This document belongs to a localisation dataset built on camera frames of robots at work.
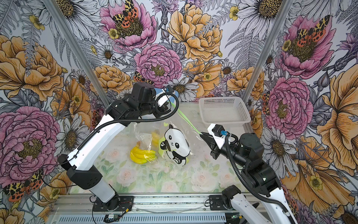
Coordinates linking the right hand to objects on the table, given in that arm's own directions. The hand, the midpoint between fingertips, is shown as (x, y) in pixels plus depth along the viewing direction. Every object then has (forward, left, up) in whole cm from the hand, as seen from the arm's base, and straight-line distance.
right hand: (202, 137), depth 59 cm
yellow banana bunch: (+6, +33, -27) cm, 43 cm away
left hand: (+18, +17, +1) cm, 25 cm away
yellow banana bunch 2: (+3, +12, -14) cm, 19 cm away
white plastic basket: (+46, -29, -35) cm, 64 cm away
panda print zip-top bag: (+11, +11, -3) cm, 16 cm away
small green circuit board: (-22, +44, -35) cm, 61 cm away
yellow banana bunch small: (+18, +26, -30) cm, 44 cm away
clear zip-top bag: (+12, +32, -29) cm, 45 cm away
